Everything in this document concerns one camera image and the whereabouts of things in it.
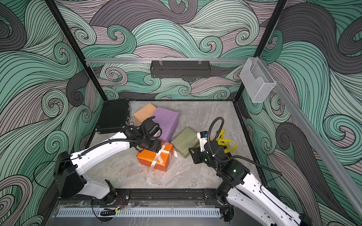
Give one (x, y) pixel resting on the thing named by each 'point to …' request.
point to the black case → (114, 115)
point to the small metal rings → (131, 123)
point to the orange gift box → (158, 161)
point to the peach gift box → (146, 112)
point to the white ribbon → (167, 148)
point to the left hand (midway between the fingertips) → (157, 145)
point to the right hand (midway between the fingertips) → (189, 150)
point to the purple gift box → (168, 120)
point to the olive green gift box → (186, 139)
